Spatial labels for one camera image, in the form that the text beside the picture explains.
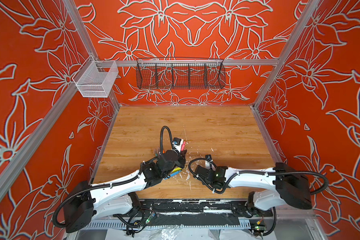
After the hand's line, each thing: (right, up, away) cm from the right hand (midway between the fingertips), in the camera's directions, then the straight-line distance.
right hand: (203, 176), depth 83 cm
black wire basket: (-13, +63, +14) cm, 66 cm away
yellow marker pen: (-15, +3, +2) cm, 16 cm away
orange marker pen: (-20, +20, -27) cm, 39 cm away
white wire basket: (-67, +59, +10) cm, 90 cm away
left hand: (-10, +17, -7) cm, 21 cm away
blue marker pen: (-18, +9, -22) cm, 30 cm away
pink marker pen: (-12, +20, -11) cm, 26 cm away
